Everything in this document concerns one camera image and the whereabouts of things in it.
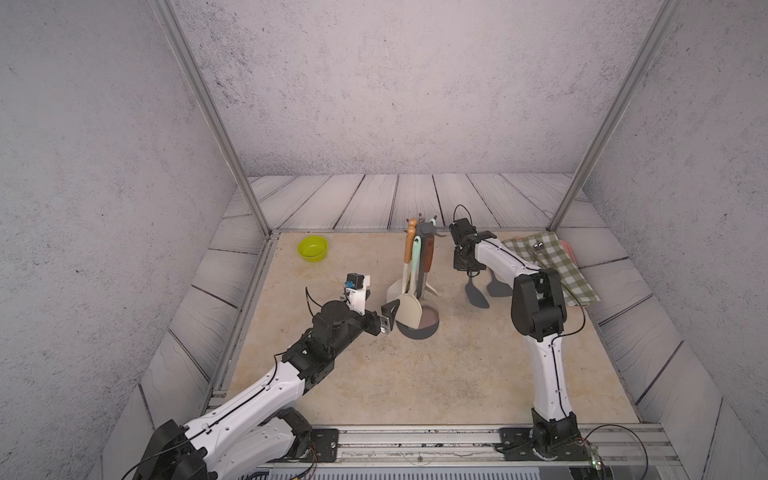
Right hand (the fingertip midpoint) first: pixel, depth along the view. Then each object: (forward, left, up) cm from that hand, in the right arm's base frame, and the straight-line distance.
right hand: (468, 262), depth 103 cm
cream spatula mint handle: (-24, +21, +10) cm, 33 cm away
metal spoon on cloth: (+12, -29, -5) cm, 32 cm away
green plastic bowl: (+10, +56, -3) cm, 57 cm away
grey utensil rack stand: (-22, +15, +5) cm, 27 cm away
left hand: (-25, +26, +17) cm, 40 cm away
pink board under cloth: (+9, -39, -5) cm, 40 cm away
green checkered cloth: (+9, -30, -5) cm, 32 cm away
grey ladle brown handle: (-21, +17, +29) cm, 40 cm away
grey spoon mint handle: (-10, -2, -5) cm, 11 cm away
